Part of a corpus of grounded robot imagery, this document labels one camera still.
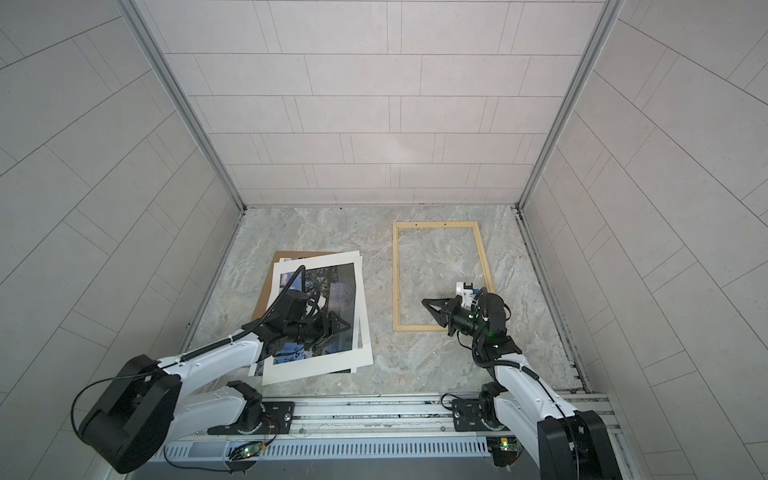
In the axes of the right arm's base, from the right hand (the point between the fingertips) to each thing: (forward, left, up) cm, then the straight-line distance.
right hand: (423, 307), depth 77 cm
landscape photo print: (+15, +25, -11) cm, 31 cm away
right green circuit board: (-30, -16, -14) cm, 36 cm away
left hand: (-1, +19, -8) cm, 21 cm away
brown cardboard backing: (+14, +48, -11) cm, 52 cm away
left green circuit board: (-27, +42, -8) cm, 50 cm away
